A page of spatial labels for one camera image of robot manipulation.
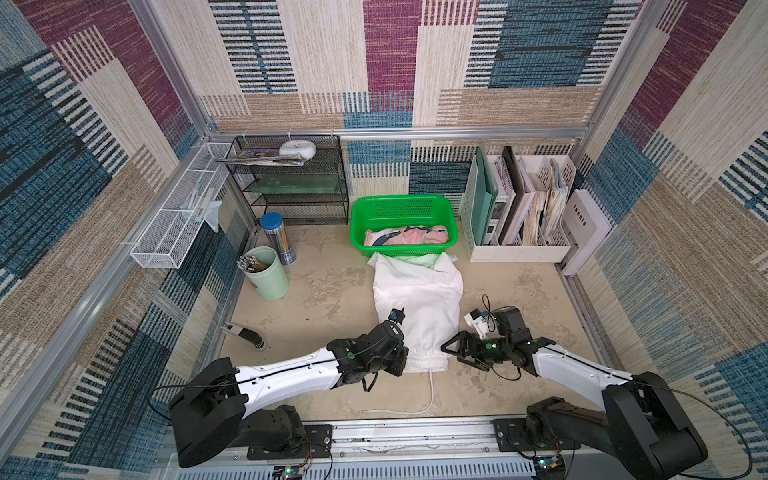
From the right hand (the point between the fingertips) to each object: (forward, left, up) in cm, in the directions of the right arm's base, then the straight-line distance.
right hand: (451, 352), depth 84 cm
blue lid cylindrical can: (+34, +53, +18) cm, 65 cm away
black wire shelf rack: (+57, +48, +18) cm, 76 cm away
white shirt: (+21, +5, -1) cm, 22 cm away
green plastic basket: (+55, +16, +3) cm, 57 cm away
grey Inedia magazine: (+34, -44, +15) cm, 58 cm away
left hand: (-1, +13, +4) cm, 13 cm away
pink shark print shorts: (+39, +11, +6) cm, 41 cm away
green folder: (+34, -11, +27) cm, 45 cm away
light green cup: (+21, +54, +5) cm, 59 cm away
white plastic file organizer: (+41, -30, +15) cm, 53 cm away
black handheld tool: (+4, +56, +3) cm, 56 cm away
